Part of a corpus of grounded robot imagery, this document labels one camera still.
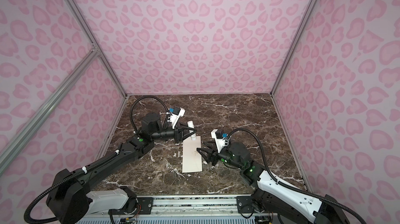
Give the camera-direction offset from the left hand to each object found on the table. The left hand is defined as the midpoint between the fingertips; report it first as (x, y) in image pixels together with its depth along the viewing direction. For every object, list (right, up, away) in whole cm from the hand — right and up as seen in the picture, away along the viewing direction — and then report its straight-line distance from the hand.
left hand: (196, 129), depth 69 cm
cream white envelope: (-4, -19, +20) cm, 28 cm away
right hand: (+2, -8, 0) cm, 8 cm away
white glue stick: (-3, +2, 0) cm, 3 cm away
